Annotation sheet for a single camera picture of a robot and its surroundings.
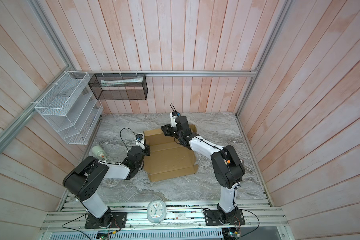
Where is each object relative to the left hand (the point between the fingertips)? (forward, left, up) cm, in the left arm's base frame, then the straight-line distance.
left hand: (146, 142), depth 93 cm
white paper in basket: (+26, +25, +26) cm, 44 cm away
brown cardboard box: (-5, -15, -9) cm, 18 cm away
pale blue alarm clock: (-38, -9, -7) cm, 39 cm away
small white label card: (-40, -22, -8) cm, 46 cm away
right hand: (+5, -10, +9) cm, 14 cm away
